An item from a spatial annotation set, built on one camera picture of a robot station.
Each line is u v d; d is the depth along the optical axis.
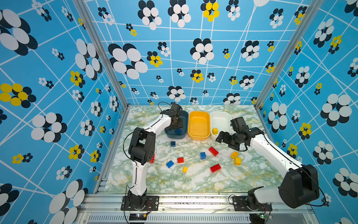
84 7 0.69
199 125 1.06
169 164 0.88
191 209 0.72
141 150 0.55
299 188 0.40
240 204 0.73
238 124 0.66
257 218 0.70
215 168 0.84
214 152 0.91
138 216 0.72
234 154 0.91
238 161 0.87
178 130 1.01
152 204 0.73
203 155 0.88
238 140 0.62
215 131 0.99
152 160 0.89
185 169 0.85
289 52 0.85
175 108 0.79
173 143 0.96
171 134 1.00
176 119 0.89
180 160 0.89
